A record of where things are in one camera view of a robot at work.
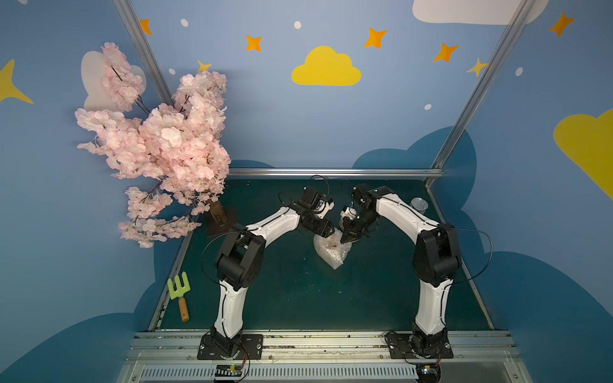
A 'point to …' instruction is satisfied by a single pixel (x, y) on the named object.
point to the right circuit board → (429, 373)
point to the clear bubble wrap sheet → (330, 249)
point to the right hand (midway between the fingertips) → (345, 238)
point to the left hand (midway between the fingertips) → (328, 224)
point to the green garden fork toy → (179, 291)
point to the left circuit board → (228, 370)
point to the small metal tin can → (419, 204)
